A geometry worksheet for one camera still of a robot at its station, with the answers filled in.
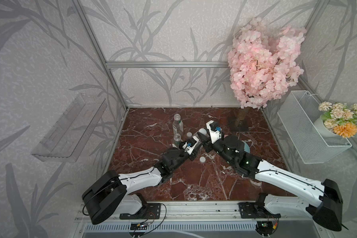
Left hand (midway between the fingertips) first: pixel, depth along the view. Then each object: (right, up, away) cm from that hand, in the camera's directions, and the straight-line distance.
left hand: (199, 140), depth 76 cm
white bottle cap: (+1, +5, -8) cm, 10 cm away
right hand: (+1, +6, -6) cm, 8 cm away
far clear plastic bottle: (-13, +8, +18) cm, 24 cm away
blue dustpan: (+33, -9, +21) cm, 40 cm away
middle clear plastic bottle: (-12, -1, +5) cm, 13 cm away
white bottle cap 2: (+3, -14, +16) cm, 22 cm away
